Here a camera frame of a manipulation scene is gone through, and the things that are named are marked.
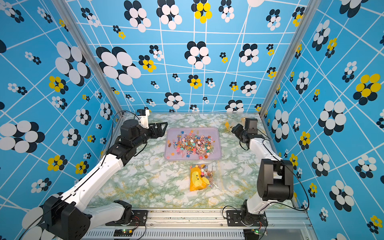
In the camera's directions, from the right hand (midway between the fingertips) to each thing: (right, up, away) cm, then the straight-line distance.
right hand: (237, 129), depth 93 cm
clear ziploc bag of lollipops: (+9, +6, +19) cm, 22 cm away
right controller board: (0, -49, -23) cm, 55 cm away
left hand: (-43, +4, -17) cm, 47 cm away
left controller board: (-62, -50, -21) cm, 82 cm away
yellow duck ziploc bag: (-3, +2, +15) cm, 15 cm away
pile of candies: (-29, -10, +6) cm, 31 cm away
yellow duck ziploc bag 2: (-23, -27, -10) cm, 37 cm away
